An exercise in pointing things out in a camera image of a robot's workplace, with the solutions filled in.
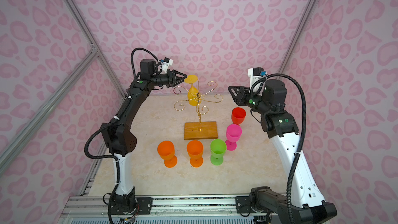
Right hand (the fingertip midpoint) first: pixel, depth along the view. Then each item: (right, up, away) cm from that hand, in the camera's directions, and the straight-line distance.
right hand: (231, 87), depth 62 cm
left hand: (-20, +8, +17) cm, 28 cm away
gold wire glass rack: (-29, -7, +52) cm, 60 cm away
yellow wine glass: (-17, -1, +26) cm, 31 cm away
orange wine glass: (-30, -29, +16) cm, 45 cm away
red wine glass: (+9, -12, +27) cm, 31 cm away
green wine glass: (-4, -29, +19) cm, 35 cm away
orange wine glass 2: (-16, -28, +16) cm, 36 cm away
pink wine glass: (+5, -22, +25) cm, 34 cm away
